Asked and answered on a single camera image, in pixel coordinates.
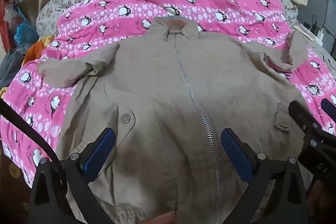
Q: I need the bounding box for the blue plastic bag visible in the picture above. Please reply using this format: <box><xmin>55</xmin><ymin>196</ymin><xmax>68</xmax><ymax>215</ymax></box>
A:
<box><xmin>13</xmin><ymin>18</ymin><xmax>40</xmax><ymax>47</ymax></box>

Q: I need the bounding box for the orange cloth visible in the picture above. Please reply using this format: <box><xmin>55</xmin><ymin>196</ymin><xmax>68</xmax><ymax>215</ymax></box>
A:
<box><xmin>22</xmin><ymin>36</ymin><xmax>57</xmax><ymax>65</ymax></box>

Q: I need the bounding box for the black cable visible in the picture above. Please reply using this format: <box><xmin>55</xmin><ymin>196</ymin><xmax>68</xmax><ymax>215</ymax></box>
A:
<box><xmin>0</xmin><ymin>99</ymin><xmax>66</xmax><ymax>161</ymax></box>

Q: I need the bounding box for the white power strip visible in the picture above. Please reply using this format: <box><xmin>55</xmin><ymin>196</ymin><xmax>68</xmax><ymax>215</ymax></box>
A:
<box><xmin>292</xmin><ymin>24</ymin><xmax>327</xmax><ymax>44</ymax></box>

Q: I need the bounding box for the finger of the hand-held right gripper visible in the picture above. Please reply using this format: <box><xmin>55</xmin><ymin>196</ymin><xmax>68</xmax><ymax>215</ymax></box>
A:
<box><xmin>288</xmin><ymin>101</ymin><xmax>324</xmax><ymax>136</ymax></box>
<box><xmin>321</xmin><ymin>98</ymin><xmax>336</xmax><ymax>136</ymax></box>

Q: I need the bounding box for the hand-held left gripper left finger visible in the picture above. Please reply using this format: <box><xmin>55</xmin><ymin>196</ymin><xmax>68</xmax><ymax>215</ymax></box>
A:
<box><xmin>29</xmin><ymin>127</ymin><xmax>116</xmax><ymax>224</ymax></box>

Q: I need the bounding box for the pink penguin printed blanket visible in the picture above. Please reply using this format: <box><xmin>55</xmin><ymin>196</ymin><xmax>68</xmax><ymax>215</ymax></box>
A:
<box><xmin>0</xmin><ymin>0</ymin><xmax>336</xmax><ymax>188</ymax></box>

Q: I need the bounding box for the person's right hand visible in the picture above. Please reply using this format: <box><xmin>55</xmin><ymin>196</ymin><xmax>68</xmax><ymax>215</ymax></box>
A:
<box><xmin>307</xmin><ymin>179</ymin><xmax>336</xmax><ymax>224</ymax></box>

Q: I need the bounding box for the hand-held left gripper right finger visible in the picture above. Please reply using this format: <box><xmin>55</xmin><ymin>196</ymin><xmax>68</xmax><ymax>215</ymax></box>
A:
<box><xmin>220</xmin><ymin>127</ymin><xmax>308</xmax><ymax>224</ymax></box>

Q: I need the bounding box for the grey cloth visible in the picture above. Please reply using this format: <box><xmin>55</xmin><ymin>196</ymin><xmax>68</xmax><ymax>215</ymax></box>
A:
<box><xmin>0</xmin><ymin>43</ymin><xmax>32</xmax><ymax>89</ymax></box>

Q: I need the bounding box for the beige zip jacket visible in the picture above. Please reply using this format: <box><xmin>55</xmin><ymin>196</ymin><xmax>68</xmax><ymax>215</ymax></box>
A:
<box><xmin>38</xmin><ymin>18</ymin><xmax>315</xmax><ymax>224</ymax></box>

